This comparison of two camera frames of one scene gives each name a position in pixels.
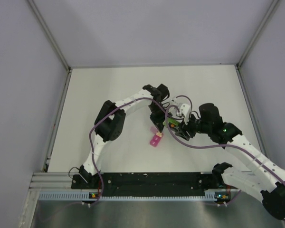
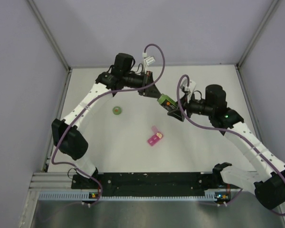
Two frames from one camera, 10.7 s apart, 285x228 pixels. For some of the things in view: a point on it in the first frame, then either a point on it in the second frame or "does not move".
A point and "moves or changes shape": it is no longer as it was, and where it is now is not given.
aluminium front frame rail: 52,181 does not move
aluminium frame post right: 270,11 does not move
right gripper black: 185,129 -> 185,105
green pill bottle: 171,120 moves or changes shape
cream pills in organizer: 159,134 does not move
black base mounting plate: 151,182 does not move
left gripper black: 157,121 -> 151,91
